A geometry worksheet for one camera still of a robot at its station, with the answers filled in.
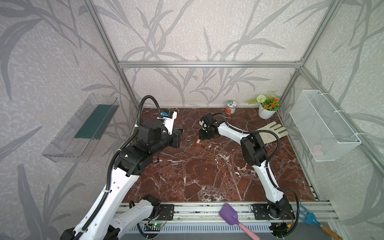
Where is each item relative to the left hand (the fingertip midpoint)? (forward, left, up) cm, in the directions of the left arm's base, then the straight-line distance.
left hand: (185, 126), depth 64 cm
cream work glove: (+17, -53, -35) cm, 66 cm away
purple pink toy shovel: (-29, -22, -34) cm, 50 cm away
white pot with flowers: (+36, -54, -24) cm, 69 cm away
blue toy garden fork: (-30, -62, -35) cm, 77 cm away
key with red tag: (+14, -5, -37) cm, 40 cm away
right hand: (+19, -6, -34) cm, 40 cm away
